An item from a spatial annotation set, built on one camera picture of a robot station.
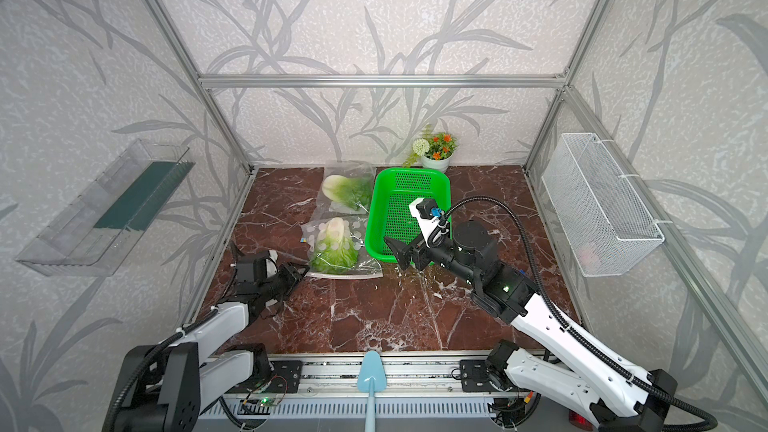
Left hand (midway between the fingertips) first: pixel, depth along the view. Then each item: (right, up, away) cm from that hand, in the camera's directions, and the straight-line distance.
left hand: (308, 269), depth 88 cm
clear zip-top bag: (+1, +18, +17) cm, 25 cm away
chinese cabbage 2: (+8, +6, 0) cm, 10 cm away
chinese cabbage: (+12, +23, +14) cm, 29 cm away
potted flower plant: (+40, +39, +20) cm, 59 cm away
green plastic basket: (+24, +23, +23) cm, 40 cm away
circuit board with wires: (-3, -27, -18) cm, 33 cm away
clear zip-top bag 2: (+13, +12, +9) cm, 20 cm away
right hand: (+28, +16, -24) cm, 40 cm away
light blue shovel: (+21, -23, -16) cm, 35 cm away
